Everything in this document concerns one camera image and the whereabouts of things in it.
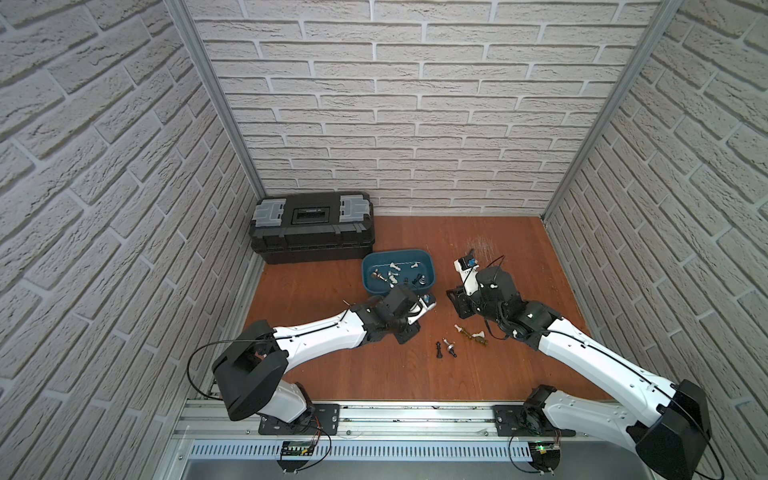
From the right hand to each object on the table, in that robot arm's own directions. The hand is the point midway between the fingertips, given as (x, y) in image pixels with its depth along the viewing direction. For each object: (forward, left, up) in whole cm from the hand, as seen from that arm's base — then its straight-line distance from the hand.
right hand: (457, 289), depth 79 cm
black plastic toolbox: (+25, +42, +2) cm, 49 cm away
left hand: (-3, +11, -8) cm, 14 cm away
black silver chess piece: (-10, +2, -16) cm, 19 cm away
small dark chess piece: (-11, +5, -17) cm, 21 cm away
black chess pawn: (+14, +12, -16) cm, 25 cm away
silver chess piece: (+14, +17, -16) cm, 27 cm away
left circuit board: (-31, +44, -19) cm, 58 cm away
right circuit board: (-37, -17, -17) cm, 44 cm away
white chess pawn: (+20, +17, -15) cm, 30 cm away
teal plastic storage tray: (+19, +21, -16) cm, 32 cm away
